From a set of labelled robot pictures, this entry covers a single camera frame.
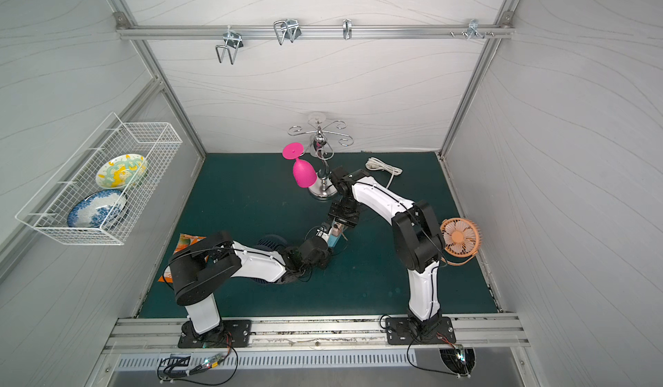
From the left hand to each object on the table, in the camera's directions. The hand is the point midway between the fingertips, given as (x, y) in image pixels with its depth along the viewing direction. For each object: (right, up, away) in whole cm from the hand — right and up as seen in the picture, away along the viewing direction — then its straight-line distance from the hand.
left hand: (330, 248), depth 90 cm
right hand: (+1, +9, -1) cm, 9 cm away
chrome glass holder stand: (-3, +21, +19) cm, 28 cm away
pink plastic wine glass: (-10, +27, +1) cm, 29 cm away
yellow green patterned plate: (-57, +27, -20) cm, 67 cm away
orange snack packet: (-52, +2, 0) cm, 52 cm away
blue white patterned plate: (-56, +17, -28) cm, 65 cm away
